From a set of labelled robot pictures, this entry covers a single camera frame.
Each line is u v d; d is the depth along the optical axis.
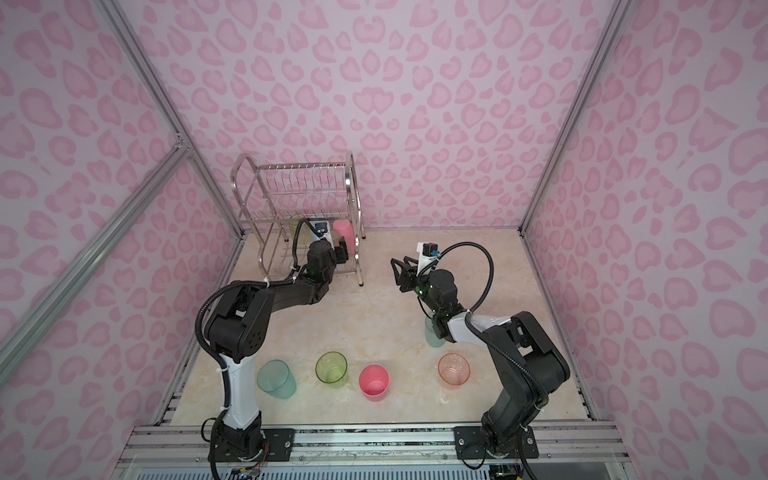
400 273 0.81
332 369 0.84
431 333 0.72
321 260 0.78
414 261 0.85
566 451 0.73
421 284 0.76
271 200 1.09
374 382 0.83
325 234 0.86
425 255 0.76
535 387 0.44
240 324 0.55
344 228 1.01
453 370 0.84
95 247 0.64
